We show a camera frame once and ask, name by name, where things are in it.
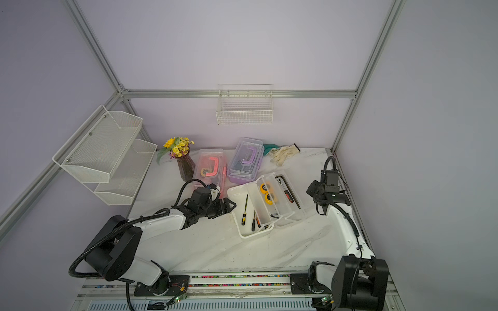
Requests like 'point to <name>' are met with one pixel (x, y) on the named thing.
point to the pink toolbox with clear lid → (210, 166)
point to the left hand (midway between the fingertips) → (231, 208)
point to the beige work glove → (279, 155)
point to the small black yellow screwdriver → (244, 214)
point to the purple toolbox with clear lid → (246, 160)
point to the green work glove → (268, 148)
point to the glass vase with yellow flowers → (179, 148)
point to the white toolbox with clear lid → (268, 202)
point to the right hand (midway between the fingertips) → (314, 191)
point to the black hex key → (289, 190)
